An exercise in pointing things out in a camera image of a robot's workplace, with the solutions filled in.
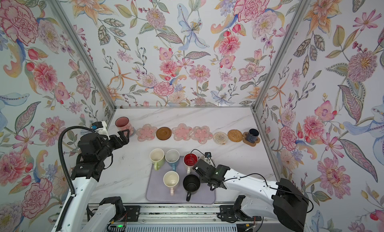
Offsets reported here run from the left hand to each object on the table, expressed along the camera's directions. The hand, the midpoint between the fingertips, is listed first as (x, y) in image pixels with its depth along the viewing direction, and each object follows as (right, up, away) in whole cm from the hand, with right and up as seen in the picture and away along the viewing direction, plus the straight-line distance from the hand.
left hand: (124, 132), depth 75 cm
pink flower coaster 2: (+27, -2, +32) cm, 42 cm away
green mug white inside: (+13, -15, +14) cm, 24 cm away
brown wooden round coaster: (+13, -3, +32) cm, 34 cm away
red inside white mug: (+32, -17, +15) cm, 40 cm away
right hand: (+40, -23, +9) cm, 47 cm away
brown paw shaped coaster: (+70, -7, +26) cm, 75 cm away
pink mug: (-11, +4, +22) cm, 25 cm away
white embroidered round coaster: (+53, -6, +29) cm, 61 cm away
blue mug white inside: (+22, -15, +13) cm, 30 cm away
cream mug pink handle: (+22, -26, +8) cm, 36 cm away
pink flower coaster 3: (+40, -3, +31) cm, 51 cm away
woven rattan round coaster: (+64, -4, +30) cm, 70 cm away
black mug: (+33, -28, +7) cm, 44 cm away
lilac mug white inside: (+39, -15, +11) cm, 43 cm away
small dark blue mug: (+73, -3, +23) cm, 77 cm away
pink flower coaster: (+2, -2, +32) cm, 32 cm away
